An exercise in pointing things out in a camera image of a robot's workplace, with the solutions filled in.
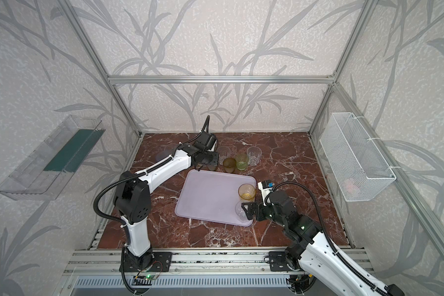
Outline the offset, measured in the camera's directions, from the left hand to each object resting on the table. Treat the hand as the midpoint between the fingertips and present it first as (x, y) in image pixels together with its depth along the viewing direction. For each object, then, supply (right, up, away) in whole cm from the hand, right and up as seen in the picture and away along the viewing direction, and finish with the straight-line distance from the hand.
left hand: (216, 158), depth 91 cm
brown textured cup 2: (+6, -4, +10) cm, 13 cm away
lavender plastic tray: (-3, -19, 0) cm, 19 cm away
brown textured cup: (-3, -6, +8) cm, 10 cm away
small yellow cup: (+15, -16, -3) cm, 22 cm away
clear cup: (+21, +1, +14) cm, 25 cm away
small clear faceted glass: (+12, -26, -5) cm, 29 cm away
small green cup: (+13, -2, +12) cm, 18 cm away
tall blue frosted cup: (-30, +2, +10) cm, 31 cm away
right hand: (+15, -17, -16) cm, 28 cm away
